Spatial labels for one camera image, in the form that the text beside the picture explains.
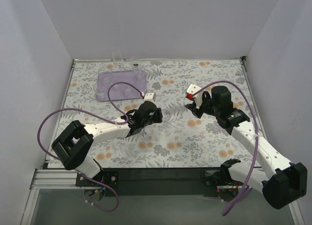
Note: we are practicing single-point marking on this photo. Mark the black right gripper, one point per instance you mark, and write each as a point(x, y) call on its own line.
point(198, 109)

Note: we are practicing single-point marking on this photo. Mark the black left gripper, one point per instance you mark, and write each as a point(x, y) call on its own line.
point(157, 115)

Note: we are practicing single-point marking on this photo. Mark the clear tall tumbler glass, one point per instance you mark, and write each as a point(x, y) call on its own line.
point(128, 90)

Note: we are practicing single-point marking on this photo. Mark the clear wine glass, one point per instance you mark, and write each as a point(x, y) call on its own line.
point(140, 73)

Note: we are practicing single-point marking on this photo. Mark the small clear shot glass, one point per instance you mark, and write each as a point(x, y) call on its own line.
point(117, 86)

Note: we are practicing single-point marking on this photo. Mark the clear champagne flute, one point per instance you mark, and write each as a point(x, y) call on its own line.
point(136, 65)

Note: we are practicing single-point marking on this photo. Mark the clear plain drinking glass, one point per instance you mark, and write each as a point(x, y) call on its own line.
point(117, 59)

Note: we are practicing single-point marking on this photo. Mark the clear small tumbler glass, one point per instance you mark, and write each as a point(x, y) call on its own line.
point(166, 115)

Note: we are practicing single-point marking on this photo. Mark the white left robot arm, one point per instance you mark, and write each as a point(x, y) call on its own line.
point(73, 144)

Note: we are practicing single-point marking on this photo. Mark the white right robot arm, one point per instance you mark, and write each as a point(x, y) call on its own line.
point(280, 181)

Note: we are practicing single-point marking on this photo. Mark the lilac plastic tray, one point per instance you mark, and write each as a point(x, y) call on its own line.
point(127, 77)

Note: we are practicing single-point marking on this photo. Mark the floral patterned table mat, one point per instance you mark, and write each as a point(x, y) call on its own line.
point(184, 141)

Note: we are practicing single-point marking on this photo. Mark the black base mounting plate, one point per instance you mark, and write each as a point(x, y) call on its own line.
point(205, 181)

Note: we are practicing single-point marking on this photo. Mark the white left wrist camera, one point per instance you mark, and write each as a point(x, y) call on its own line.
point(149, 97)

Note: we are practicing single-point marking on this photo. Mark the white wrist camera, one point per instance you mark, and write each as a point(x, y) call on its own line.
point(195, 94)
point(149, 97)

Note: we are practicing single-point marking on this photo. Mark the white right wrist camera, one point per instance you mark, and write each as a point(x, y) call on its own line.
point(195, 94)

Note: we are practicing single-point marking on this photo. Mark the aluminium frame rail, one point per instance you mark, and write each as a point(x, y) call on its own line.
point(63, 178)

